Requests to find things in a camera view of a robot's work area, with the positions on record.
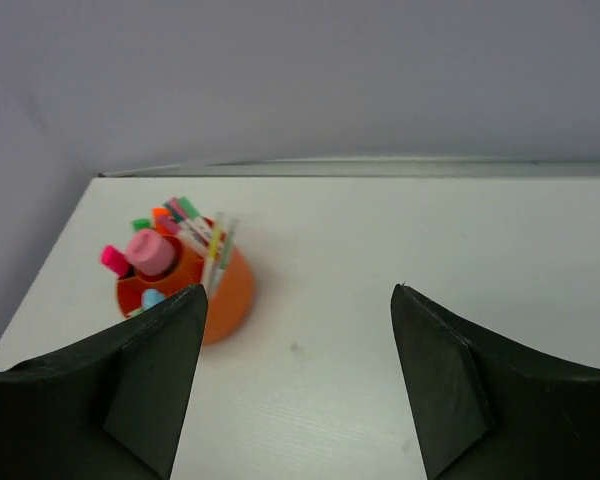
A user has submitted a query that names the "pink-capped clear bottle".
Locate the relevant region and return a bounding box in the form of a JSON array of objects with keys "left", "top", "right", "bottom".
[{"left": 124, "top": 229, "right": 176, "bottom": 276}]

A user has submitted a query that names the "orange round desk organizer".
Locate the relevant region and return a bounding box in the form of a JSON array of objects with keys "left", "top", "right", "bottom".
[{"left": 116, "top": 235, "right": 256, "bottom": 345}]

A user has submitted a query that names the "clear green thin pen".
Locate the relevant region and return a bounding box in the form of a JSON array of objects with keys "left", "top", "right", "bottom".
[{"left": 214, "top": 218, "right": 239, "bottom": 288}]

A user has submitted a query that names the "orange-capped black highlighter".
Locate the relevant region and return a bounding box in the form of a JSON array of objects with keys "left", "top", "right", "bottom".
[{"left": 151, "top": 207, "right": 171, "bottom": 222}]

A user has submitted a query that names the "light blue cap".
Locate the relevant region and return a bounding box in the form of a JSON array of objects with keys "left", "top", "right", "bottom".
[{"left": 141, "top": 289, "right": 166, "bottom": 311}]

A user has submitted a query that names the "green-capped black highlighter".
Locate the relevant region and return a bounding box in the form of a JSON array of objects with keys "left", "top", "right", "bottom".
[{"left": 131, "top": 218, "right": 152, "bottom": 232}]

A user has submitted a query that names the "pink-capped black highlighter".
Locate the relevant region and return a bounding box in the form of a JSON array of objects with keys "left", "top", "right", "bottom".
[{"left": 100, "top": 245, "right": 133, "bottom": 278}]

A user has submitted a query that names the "yellow thin pen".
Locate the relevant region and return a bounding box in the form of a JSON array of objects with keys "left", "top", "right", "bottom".
[{"left": 201, "top": 212, "right": 225, "bottom": 298}]

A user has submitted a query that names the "magenta-capped white pen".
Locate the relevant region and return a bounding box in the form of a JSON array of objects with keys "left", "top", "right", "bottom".
[{"left": 160, "top": 200, "right": 208, "bottom": 257}]

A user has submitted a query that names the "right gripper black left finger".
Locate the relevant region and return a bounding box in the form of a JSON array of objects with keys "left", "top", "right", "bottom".
[{"left": 0, "top": 285, "right": 207, "bottom": 479}]

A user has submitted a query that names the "green-capped white pen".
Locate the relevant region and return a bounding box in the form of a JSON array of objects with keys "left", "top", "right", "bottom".
[{"left": 178, "top": 197, "right": 205, "bottom": 222}]

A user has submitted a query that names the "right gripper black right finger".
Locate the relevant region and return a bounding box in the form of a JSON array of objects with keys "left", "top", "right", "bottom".
[{"left": 391, "top": 285, "right": 600, "bottom": 479}]

